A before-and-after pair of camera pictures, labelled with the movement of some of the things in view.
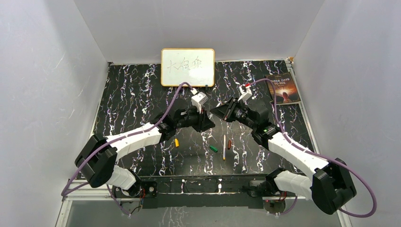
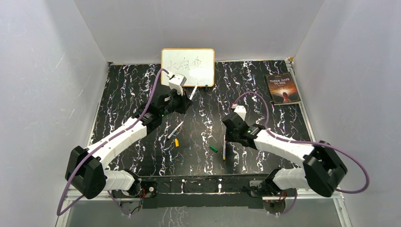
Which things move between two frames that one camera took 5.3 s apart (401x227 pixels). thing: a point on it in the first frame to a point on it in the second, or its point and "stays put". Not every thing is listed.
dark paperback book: (286, 91) stays put
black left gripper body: (192, 119) to (177, 103)
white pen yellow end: (224, 148) stays put
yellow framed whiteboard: (196, 66) stays put
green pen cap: (214, 149) stays put
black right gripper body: (240, 114) to (231, 136)
